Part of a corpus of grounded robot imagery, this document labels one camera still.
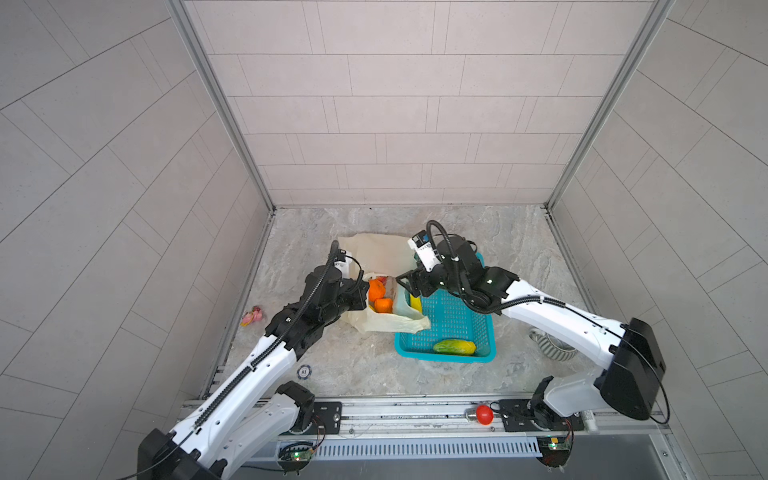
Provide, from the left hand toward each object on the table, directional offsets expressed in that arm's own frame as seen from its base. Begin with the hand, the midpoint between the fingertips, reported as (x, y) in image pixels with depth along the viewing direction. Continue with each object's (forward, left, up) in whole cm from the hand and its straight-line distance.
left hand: (377, 282), depth 74 cm
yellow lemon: (+2, -11, -16) cm, 19 cm away
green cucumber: (-11, -20, -14) cm, 27 cm away
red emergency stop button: (-27, -26, -15) cm, 40 cm away
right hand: (+3, -7, +1) cm, 8 cm away
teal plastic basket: (-2, -21, -20) cm, 29 cm away
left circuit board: (-34, +17, -14) cm, 41 cm away
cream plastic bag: (+10, -1, -3) cm, 11 cm away
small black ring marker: (-17, +19, -18) cm, 31 cm away
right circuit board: (-33, -41, -18) cm, 56 cm away
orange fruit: (+5, +1, -14) cm, 15 cm away
